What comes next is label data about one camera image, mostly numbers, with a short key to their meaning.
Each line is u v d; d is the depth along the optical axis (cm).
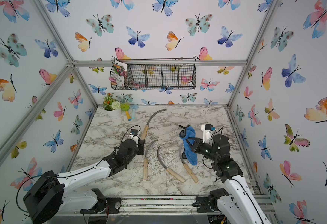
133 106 120
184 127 78
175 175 83
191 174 83
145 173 83
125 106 117
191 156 67
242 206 45
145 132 85
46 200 41
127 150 63
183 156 76
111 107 102
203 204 74
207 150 61
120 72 88
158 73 98
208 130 64
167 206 75
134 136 71
